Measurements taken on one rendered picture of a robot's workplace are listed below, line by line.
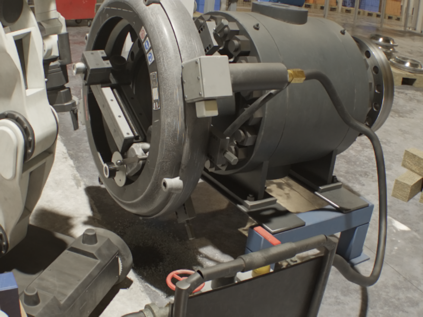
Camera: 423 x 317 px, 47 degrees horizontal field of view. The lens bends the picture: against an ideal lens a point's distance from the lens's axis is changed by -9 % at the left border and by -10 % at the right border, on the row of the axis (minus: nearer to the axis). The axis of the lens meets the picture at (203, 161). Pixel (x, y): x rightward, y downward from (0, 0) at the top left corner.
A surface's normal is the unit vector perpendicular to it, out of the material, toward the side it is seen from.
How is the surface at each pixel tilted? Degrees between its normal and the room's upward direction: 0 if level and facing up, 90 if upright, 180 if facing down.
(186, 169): 102
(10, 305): 97
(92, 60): 25
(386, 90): 79
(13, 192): 115
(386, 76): 63
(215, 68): 68
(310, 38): 37
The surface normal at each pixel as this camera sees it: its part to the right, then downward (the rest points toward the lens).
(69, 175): 0.10, -0.92
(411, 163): -0.83, 0.14
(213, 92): 0.51, 0.00
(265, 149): 0.44, 0.71
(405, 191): -0.69, 0.22
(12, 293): 0.50, 0.48
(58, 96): -0.29, 0.34
